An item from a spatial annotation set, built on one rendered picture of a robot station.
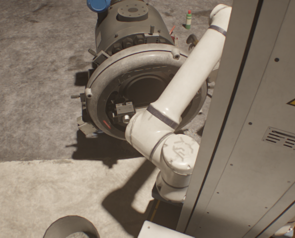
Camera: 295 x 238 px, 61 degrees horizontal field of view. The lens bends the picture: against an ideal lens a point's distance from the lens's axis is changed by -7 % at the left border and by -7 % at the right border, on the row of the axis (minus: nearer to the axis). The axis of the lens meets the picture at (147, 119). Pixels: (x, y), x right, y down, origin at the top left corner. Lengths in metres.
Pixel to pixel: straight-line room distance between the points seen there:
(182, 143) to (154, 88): 0.89
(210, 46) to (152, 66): 0.40
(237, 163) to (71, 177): 1.57
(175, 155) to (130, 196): 1.00
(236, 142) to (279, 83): 0.19
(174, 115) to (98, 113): 0.63
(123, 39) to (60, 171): 1.10
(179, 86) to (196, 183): 0.44
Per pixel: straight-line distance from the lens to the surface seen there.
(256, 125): 0.59
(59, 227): 1.64
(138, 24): 1.82
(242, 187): 0.80
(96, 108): 1.57
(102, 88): 1.47
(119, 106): 1.56
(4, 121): 2.68
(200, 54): 1.13
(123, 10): 1.92
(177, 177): 1.05
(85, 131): 1.78
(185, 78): 1.10
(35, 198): 2.10
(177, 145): 1.03
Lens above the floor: 1.78
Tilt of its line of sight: 49 degrees down
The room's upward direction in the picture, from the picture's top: straight up
